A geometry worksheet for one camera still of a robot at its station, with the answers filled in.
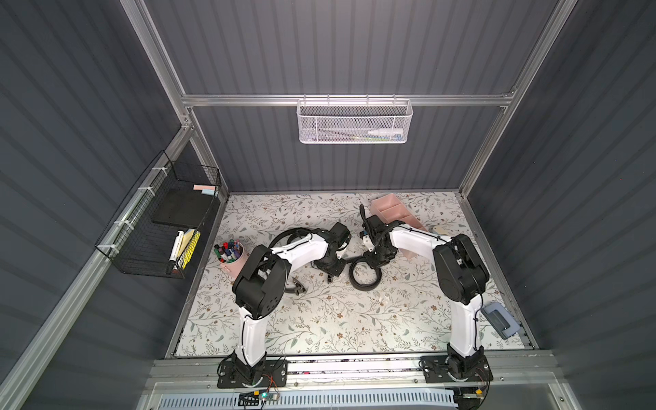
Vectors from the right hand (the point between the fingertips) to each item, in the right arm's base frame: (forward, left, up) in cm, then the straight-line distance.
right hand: (377, 264), depth 97 cm
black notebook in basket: (+4, +63, +28) cm, 69 cm away
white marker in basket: (-11, +60, +28) cm, 67 cm away
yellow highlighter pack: (-14, +52, +35) cm, 64 cm away
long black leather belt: (-9, +6, 0) cm, 11 cm away
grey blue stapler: (-21, -38, +1) cm, 43 cm away
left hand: (-4, +17, +2) cm, 18 cm away
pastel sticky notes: (+12, +59, +28) cm, 66 cm away
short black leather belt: (-10, +30, +2) cm, 32 cm away
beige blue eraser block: (+15, -28, +2) cm, 32 cm away
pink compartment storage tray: (+23, -7, +6) cm, 25 cm away
